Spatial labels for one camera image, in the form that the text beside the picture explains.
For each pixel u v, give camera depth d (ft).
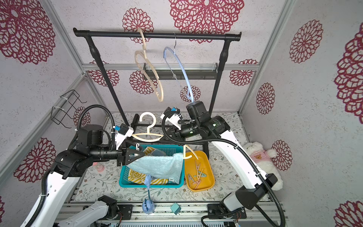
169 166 2.01
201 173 2.80
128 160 1.71
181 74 1.82
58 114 2.39
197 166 2.93
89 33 1.81
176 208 2.41
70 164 1.32
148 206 2.23
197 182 2.72
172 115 1.69
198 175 2.74
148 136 1.85
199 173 2.80
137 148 1.89
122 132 1.65
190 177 2.79
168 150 2.95
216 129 1.45
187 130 1.74
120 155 1.61
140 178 2.67
